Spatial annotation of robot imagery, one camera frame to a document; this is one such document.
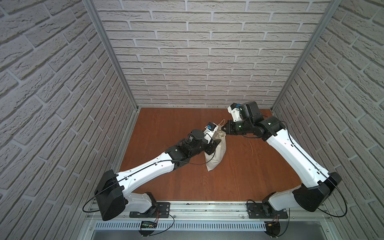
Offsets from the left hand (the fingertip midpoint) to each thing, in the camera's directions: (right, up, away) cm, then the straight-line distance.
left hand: (215, 132), depth 73 cm
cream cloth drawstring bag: (-1, -16, +8) cm, 18 cm away
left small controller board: (-34, -46, -2) cm, 57 cm away
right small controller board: (+27, -45, -4) cm, 53 cm away
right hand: (+1, +2, -2) cm, 3 cm away
